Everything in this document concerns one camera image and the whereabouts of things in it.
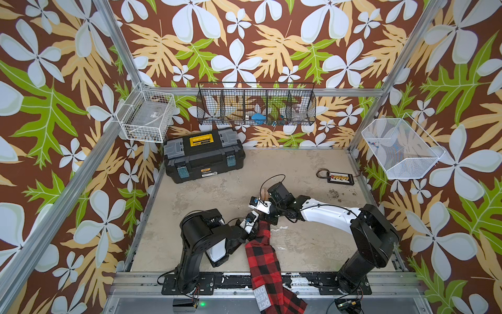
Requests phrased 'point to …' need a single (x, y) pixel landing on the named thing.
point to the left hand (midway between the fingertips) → (258, 215)
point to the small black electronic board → (340, 178)
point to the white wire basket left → (146, 116)
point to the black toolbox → (200, 155)
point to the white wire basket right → (401, 148)
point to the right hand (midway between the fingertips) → (259, 211)
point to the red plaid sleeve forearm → (267, 276)
